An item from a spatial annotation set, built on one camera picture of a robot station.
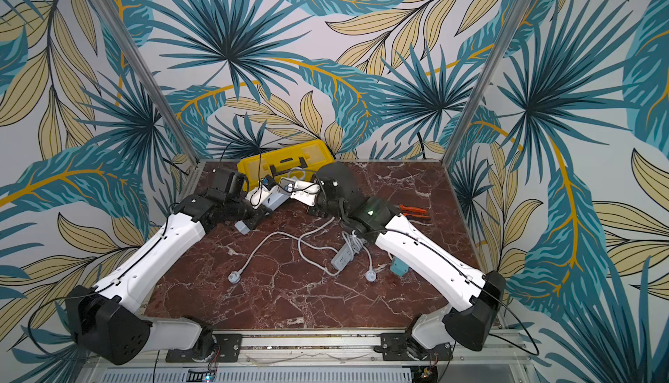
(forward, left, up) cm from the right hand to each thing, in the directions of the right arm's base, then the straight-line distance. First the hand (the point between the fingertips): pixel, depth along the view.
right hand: (308, 179), depth 68 cm
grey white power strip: (-7, -11, -31) cm, 33 cm away
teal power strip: (-13, -26, -28) cm, 40 cm away
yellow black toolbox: (+26, +2, -17) cm, 31 cm away
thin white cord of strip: (-5, -14, -29) cm, 32 cm away
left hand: (-1, +14, -14) cm, 20 cm away
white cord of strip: (-12, +26, -33) cm, 44 cm away
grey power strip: (0, +12, -8) cm, 15 cm away
